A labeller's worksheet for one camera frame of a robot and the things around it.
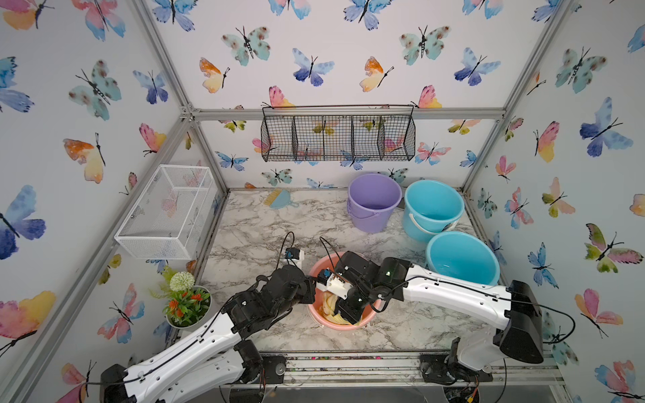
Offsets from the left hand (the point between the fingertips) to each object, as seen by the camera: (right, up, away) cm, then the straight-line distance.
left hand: (319, 279), depth 74 cm
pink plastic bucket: (+13, -5, -11) cm, 18 cm away
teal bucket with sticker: (+40, +21, +19) cm, 49 cm away
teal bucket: (+45, +6, +5) cm, 45 cm away
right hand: (+5, -8, -4) cm, 10 cm away
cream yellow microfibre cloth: (+2, -7, -4) cm, 9 cm away
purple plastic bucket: (+19, +25, +28) cm, 42 cm away
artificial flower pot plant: (-37, -6, -3) cm, 37 cm away
